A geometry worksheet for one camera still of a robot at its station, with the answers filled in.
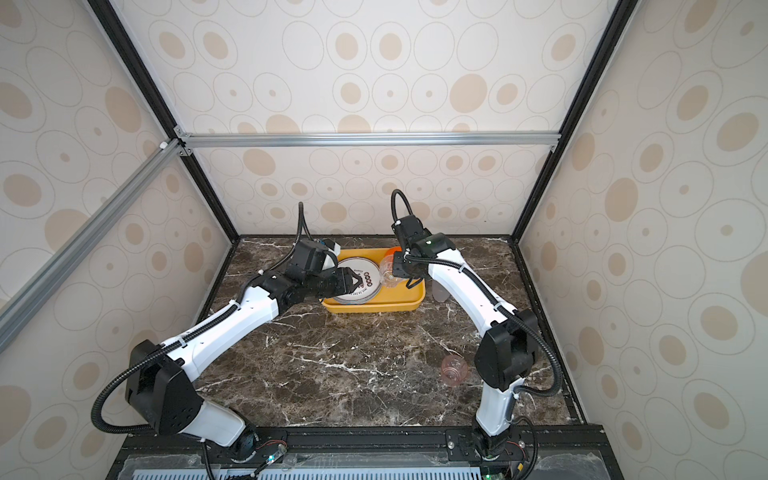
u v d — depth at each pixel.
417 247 0.60
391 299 0.94
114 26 0.69
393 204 0.66
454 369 0.85
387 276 0.76
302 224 0.66
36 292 0.54
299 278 0.61
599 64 0.76
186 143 0.91
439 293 0.99
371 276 1.03
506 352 0.46
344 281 0.70
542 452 0.72
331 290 0.71
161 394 0.41
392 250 1.03
